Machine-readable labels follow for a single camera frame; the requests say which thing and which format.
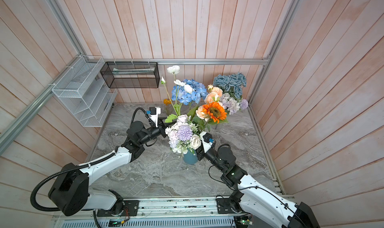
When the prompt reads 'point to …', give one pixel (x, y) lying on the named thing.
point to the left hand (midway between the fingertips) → (176, 123)
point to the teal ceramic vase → (189, 158)
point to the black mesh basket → (131, 74)
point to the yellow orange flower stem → (166, 101)
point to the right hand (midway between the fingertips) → (193, 138)
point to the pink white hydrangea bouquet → (232, 105)
